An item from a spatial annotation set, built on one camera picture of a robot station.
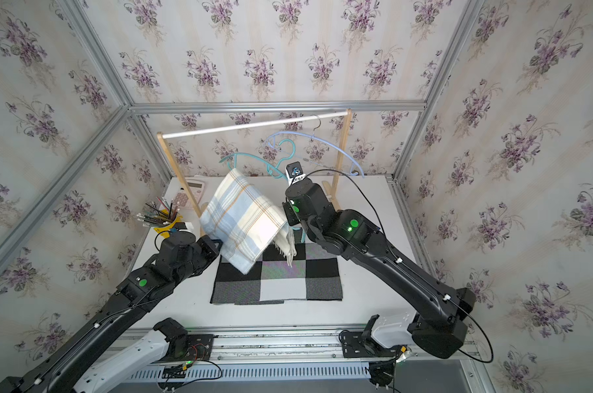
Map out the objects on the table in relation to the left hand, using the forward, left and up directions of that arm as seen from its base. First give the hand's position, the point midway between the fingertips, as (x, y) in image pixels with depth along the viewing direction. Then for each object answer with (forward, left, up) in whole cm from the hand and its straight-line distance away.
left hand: (229, 244), depth 73 cm
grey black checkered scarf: (-1, -27, -21) cm, 34 cm away
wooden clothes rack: (+35, -38, +4) cm, 52 cm away
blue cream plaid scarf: (+2, -6, +9) cm, 11 cm away
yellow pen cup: (+18, +29, -13) cm, 36 cm away
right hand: (+7, -21, +16) cm, 27 cm away
